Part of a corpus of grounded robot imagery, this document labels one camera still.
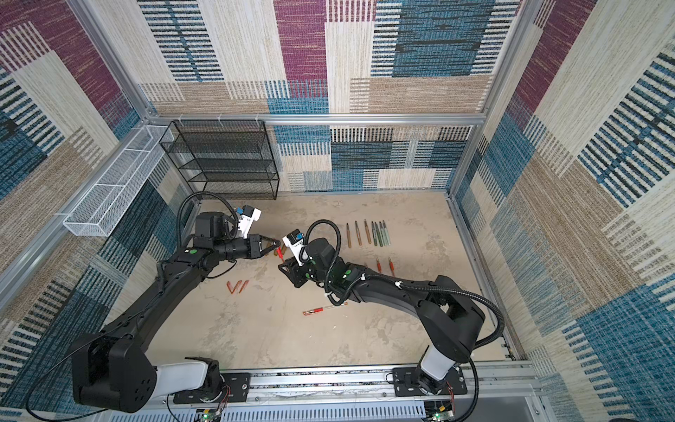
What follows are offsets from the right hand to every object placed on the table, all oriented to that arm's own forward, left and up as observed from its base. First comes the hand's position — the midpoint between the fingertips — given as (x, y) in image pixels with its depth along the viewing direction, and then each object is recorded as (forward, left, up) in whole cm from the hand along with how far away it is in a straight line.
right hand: (284, 268), depth 79 cm
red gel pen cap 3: (+4, +17, -16) cm, 24 cm away
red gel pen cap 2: (+3, +20, -17) cm, 26 cm away
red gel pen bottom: (-7, -9, -16) cm, 19 cm away
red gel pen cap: (+3, +23, -17) cm, 28 cm away
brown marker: (+20, -28, -17) cm, 39 cm away
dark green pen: (+20, -30, -17) cm, 40 cm away
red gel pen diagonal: (+4, +1, +2) cm, 4 cm away
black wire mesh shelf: (+52, +30, +1) cm, 60 cm away
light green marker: (+22, -35, -16) cm, 44 cm away
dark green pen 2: (+20, -32, -17) cm, 42 cm away
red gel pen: (+9, -35, -16) cm, 39 cm away
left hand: (+6, +1, +6) cm, 9 cm away
